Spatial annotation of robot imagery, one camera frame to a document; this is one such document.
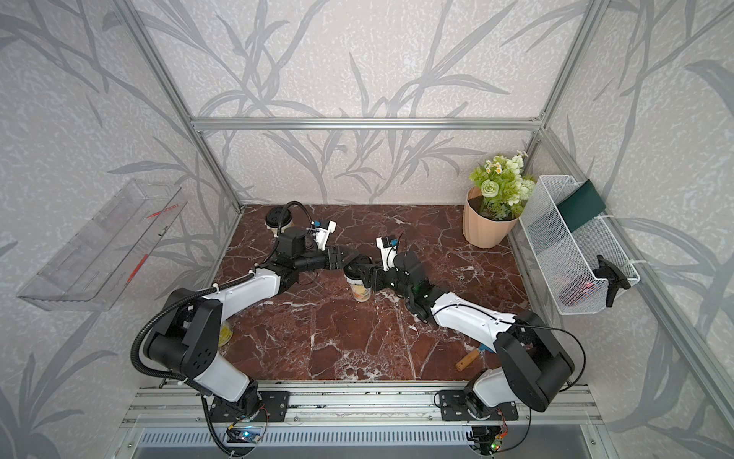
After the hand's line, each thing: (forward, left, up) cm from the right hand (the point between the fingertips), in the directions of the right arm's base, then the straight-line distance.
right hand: (367, 263), depth 83 cm
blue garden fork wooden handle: (-24, -27, -15) cm, 39 cm away
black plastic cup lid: (+19, +32, +1) cm, 37 cm away
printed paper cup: (+15, +32, -2) cm, 35 cm away
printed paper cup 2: (-3, +3, -11) cm, 12 cm away
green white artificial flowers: (+20, -42, +12) cm, 48 cm away
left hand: (+3, +4, -1) cm, 6 cm away
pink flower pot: (+17, -40, -1) cm, 43 cm away
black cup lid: (-3, +3, +1) cm, 4 cm away
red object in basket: (-16, -49, +12) cm, 53 cm away
